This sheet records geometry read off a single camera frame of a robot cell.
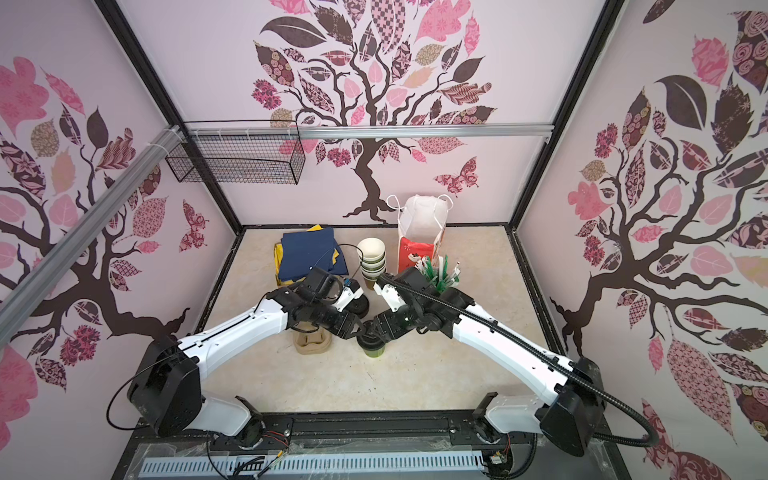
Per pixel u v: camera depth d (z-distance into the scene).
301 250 1.10
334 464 0.70
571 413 0.38
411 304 0.55
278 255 1.06
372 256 0.87
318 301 0.69
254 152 0.95
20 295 0.50
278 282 0.99
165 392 0.42
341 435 0.74
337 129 0.92
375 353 0.84
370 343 0.77
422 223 1.03
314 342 0.82
